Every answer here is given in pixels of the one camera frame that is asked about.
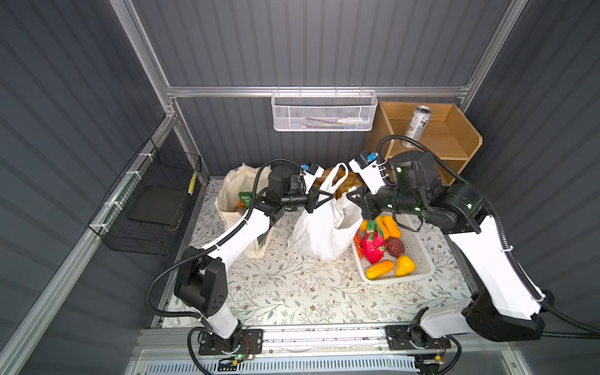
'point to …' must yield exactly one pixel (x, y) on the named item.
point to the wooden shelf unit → (450, 135)
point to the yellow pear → (405, 266)
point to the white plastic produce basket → (414, 248)
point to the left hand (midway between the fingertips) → (333, 195)
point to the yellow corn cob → (379, 269)
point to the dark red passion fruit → (394, 247)
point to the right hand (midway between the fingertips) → (350, 197)
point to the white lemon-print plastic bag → (324, 232)
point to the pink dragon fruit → (373, 243)
